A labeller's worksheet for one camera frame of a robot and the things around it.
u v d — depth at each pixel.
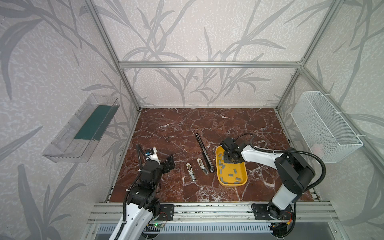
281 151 0.52
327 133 0.63
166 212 0.73
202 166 0.89
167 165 0.70
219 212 0.75
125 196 0.55
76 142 0.63
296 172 0.46
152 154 0.68
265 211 0.73
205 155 0.93
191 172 0.85
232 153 0.69
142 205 0.53
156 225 0.71
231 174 0.87
